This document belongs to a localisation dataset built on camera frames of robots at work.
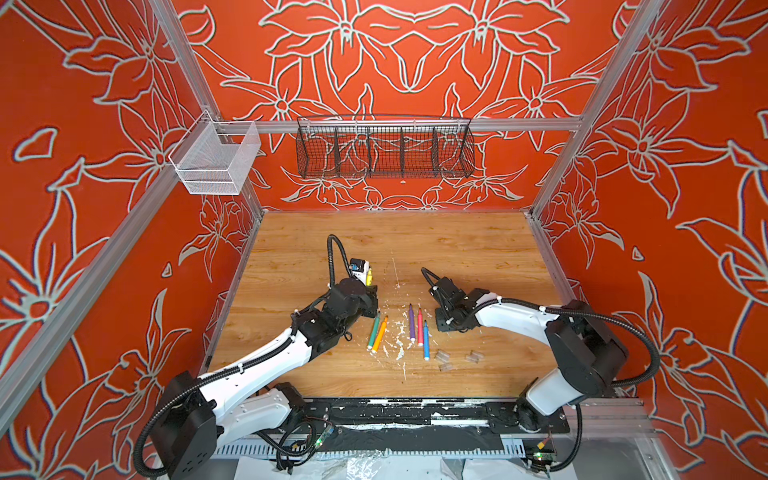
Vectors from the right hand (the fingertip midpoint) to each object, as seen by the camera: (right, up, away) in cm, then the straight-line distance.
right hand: (440, 320), depth 90 cm
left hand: (-20, +13, -11) cm, 26 cm away
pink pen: (-7, -1, -3) cm, 7 cm away
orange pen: (-19, -3, -4) cm, 19 cm away
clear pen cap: (-1, -8, -7) cm, 11 cm away
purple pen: (-9, -1, -1) cm, 9 cm away
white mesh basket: (-72, +52, +3) cm, 89 cm away
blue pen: (-5, -5, -5) cm, 8 cm away
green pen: (-20, -2, -3) cm, 21 cm away
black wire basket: (-17, +56, +7) cm, 59 cm away
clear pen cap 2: (0, -11, -9) cm, 14 cm away
